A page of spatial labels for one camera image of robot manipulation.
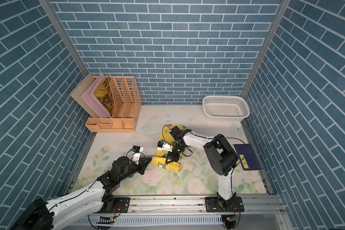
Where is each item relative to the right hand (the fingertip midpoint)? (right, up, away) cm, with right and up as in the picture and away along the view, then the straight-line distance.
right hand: (168, 161), depth 87 cm
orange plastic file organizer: (-39, +38, +33) cm, 64 cm away
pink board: (-51, +50, +7) cm, 72 cm away
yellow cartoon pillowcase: (-5, +2, +3) cm, 7 cm away
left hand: (-8, +2, -7) cm, 11 cm away
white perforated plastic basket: (+43, +34, +32) cm, 64 cm away
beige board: (-57, +42, 0) cm, 70 cm away
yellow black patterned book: (-46, +43, +12) cm, 64 cm away
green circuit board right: (+33, -24, -16) cm, 44 cm away
